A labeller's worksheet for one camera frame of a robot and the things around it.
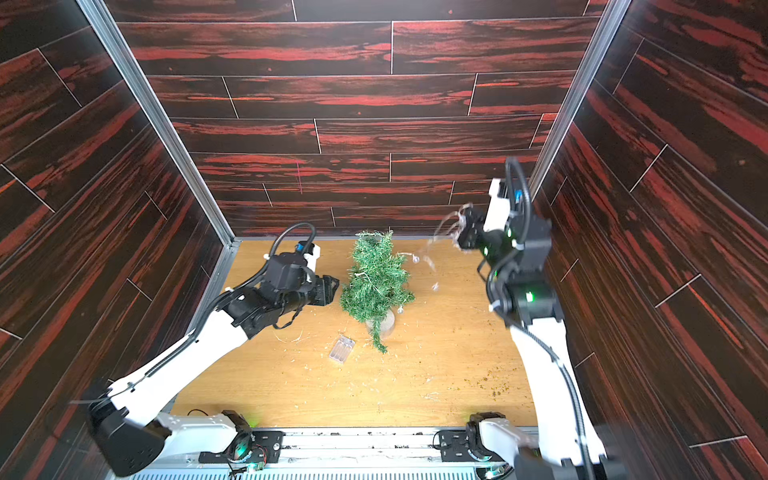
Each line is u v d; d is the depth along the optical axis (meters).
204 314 0.48
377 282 0.73
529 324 0.42
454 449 0.73
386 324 0.91
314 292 0.65
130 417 0.39
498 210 0.51
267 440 0.75
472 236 0.55
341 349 0.90
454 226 0.69
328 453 0.74
